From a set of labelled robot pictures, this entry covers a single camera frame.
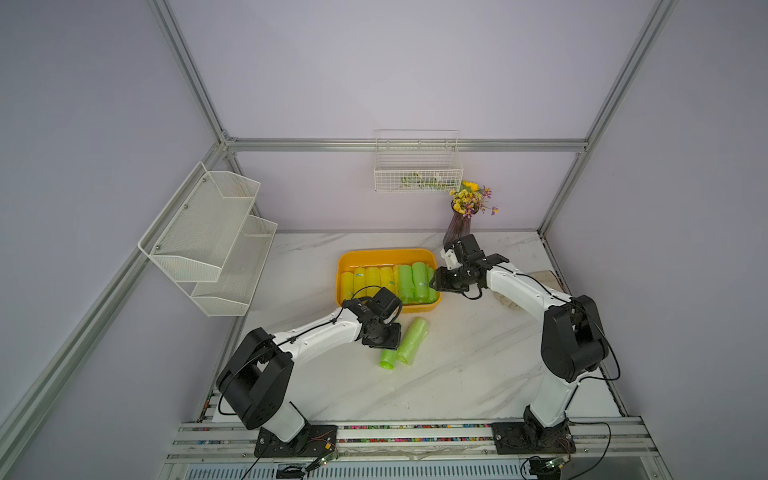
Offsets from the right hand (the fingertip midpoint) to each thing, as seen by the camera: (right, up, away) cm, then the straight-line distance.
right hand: (437, 287), depth 93 cm
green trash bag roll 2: (-7, +3, +3) cm, 8 cm away
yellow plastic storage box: (-16, +10, +16) cm, 25 cm away
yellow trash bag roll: (-30, 0, +7) cm, 30 cm away
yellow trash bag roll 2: (-26, +1, +8) cm, 27 cm away
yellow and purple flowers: (+11, +29, +5) cm, 32 cm away
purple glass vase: (+9, +21, +11) cm, 25 cm away
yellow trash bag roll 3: (-21, +3, +9) cm, 23 cm away
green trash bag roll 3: (-3, -2, +2) cm, 4 cm away
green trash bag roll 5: (-8, -16, -5) cm, 18 cm away
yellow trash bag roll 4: (-16, +2, +8) cm, 18 cm away
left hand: (-14, -16, -8) cm, 23 cm away
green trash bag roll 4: (-15, -18, -12) cm, 27 cm away
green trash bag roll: (-10, 0, +1) cm, 10 cm away
